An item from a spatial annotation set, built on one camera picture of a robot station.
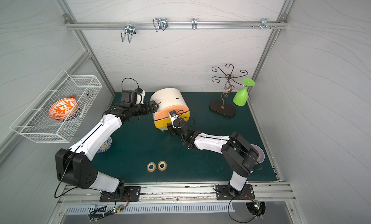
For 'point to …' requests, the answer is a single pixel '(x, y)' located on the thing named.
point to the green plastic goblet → (241, 96)
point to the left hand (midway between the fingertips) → (153, 107)
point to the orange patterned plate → (64, 109)
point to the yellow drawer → (163, 123)
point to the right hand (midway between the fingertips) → (171, 121)
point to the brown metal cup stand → (227, 109)
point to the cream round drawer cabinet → (169, 99)
